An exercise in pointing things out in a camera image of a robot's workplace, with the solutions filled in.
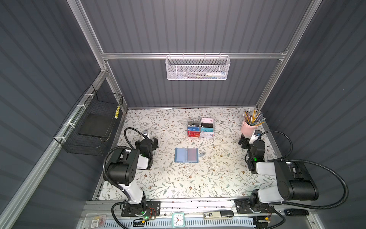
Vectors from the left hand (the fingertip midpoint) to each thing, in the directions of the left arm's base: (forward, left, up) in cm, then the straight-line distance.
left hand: (145, 139), depth 96 cm
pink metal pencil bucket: (+2, -71, +2) cm, 71 cm away
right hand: (-6, -70, +7) cm, 70 cm away
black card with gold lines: (+7, -43, +4) cm, 44 cm away
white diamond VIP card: (+2, -43, 0) cm, 43 cm away
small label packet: (-44, +18, -3) cm, 48 cm away
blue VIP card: (+6, -33, +2) cm, 34 cm away
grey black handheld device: (-46, -40, 0) cm, 61 cm away
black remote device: (-46, -83, -6) cm, 95 cm away
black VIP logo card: (+8, -33, +4) cm, 35 cm away
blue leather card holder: (-11, -28, -5) cm, 30 cm away
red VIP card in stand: (+3, -34, -1) cm, 34 cm away
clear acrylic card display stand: (+18, -39, -4) cm, 43 cm away
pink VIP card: (+9, -42, +6) cm, 44 cm away
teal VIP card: (+4, -43, +2) cm, 43 cm away
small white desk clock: (-46, -21, -3) cm, 51 cm away
